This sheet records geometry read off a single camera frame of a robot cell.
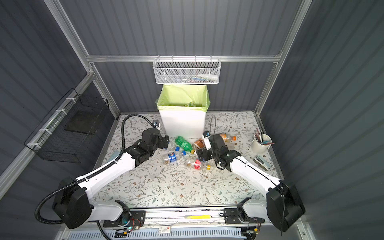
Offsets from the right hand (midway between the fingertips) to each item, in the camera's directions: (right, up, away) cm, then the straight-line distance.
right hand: (205, 149), depth 85 cm
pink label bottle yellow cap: (-5, -9, +2) cm, 10 cm away
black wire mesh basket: (-70, +10, -11) cm, 71 cm away
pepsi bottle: (-20, -6, +5) cm, 21 cm away
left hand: (-27, +9, -1) cm, 28 cm away
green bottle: (-14, +2, +12) cm, 19 cm away
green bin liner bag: (-19, +33, +14) cm, 41 cm away
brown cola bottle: (-4, +1, +12) cm, 12 cm away
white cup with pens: (+36, +3, +8) cm, 37 cm away
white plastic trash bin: (-11, +15, +7) cm, 19 cm away
